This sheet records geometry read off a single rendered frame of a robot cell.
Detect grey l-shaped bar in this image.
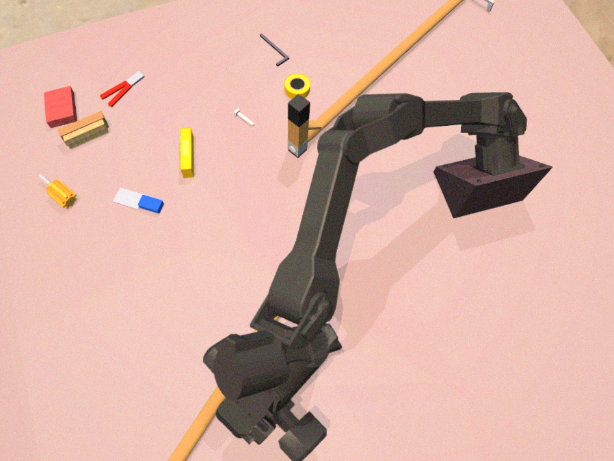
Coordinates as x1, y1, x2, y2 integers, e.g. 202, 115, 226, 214
260, 34, 289, 66

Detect yellow ring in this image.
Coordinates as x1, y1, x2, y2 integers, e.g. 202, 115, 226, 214
284, 75, 310, 99

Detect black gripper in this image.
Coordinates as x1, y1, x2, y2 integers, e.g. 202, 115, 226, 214
203, 337, 327, 461

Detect yellow rectangular block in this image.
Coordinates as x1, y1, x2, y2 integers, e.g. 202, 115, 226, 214
180, 127, 194, 178

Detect yellow screwdriver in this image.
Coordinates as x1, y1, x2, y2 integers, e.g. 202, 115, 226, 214
38, 174, 77, 209

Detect tan scrub brush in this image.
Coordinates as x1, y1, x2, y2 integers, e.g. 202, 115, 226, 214
58, 111, 109, 149

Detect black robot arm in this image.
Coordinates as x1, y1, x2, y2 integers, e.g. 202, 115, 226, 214
213, 92, 527, 445

